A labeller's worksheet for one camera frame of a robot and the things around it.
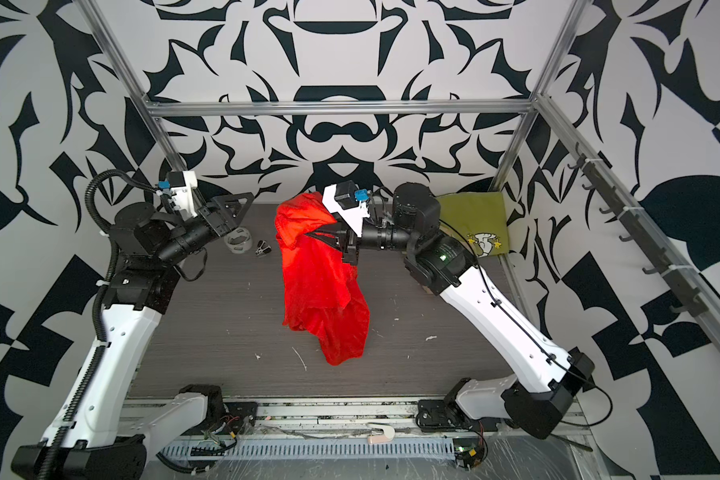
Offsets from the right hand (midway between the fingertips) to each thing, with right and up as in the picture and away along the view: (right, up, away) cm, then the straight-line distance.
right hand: (308, 226), depth 51 cm
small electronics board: (+34, -52, +20) cm, 65 cm away
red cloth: (+2, -12, +5) cm, 13 cm away
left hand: (-14, +7, +10) cm, 19 cm away
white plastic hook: (+15, -48, +19) cm, 54 cm away
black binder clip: (-25, -6, +54) cm, 60 cm away
